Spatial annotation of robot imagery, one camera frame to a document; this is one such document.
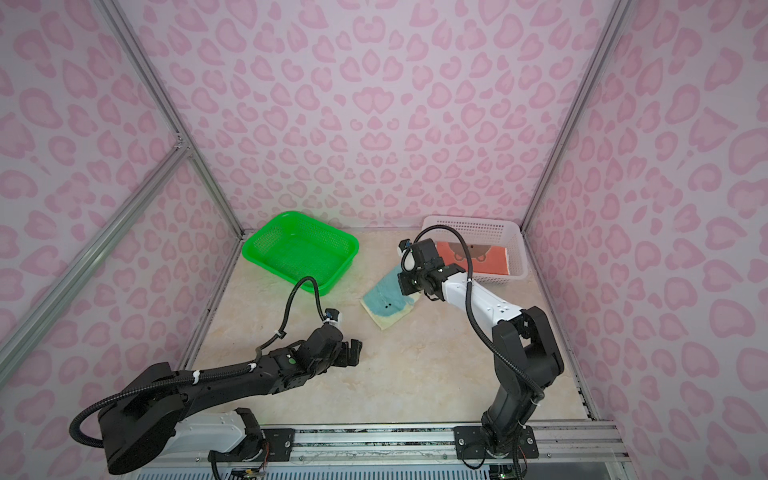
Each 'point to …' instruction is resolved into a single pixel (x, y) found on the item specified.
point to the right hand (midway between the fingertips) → (401, 275)
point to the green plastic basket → (294, 246)
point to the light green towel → (385, 302)
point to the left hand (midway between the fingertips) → (356, 345)
